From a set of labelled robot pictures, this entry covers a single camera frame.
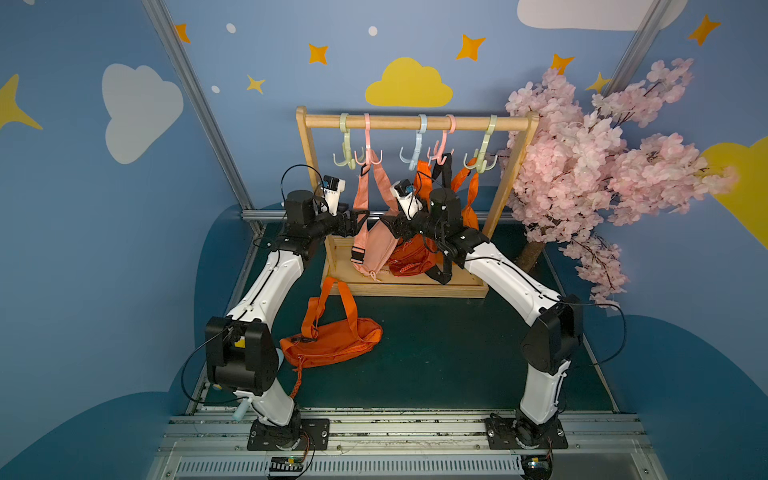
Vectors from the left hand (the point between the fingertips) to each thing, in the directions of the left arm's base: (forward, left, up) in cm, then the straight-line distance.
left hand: (358, 204), depth 81 cm
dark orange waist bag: (-24, +8, -31) cm, 40 cm away
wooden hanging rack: (0, +10, -34) cm, 35 cm away
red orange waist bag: (-1, -17, -19) cm, 26 cm away
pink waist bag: (+5, -4, -25) cm, 26 cm away
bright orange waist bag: (+4, -33, -7) cm, 34 cm away
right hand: (-1, -10, +1) cm, 10 cm away
